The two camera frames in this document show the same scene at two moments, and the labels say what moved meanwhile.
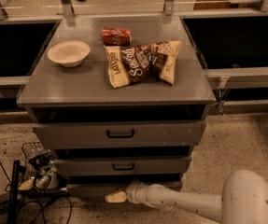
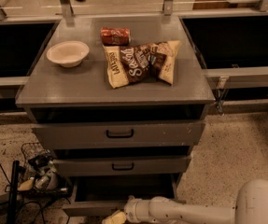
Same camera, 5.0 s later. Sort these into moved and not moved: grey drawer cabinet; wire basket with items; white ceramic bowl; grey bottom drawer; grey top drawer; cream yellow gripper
Moved: cream yellow gripper; grey bottom drawer
Not moved: grey drawer cabinet; white ceramic bowl; wire basket with items; grey top drawer
